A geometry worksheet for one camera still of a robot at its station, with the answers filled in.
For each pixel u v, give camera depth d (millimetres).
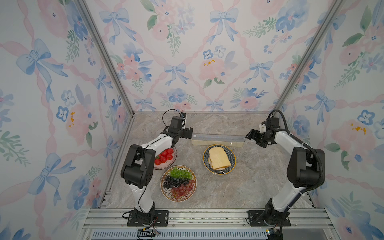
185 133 864
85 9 694
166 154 925
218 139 984
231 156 944
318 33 779
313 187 479
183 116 851
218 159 916
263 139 821
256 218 759
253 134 874
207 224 733
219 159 916
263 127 902
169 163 906
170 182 818
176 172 858
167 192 803
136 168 493
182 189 798
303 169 488
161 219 736
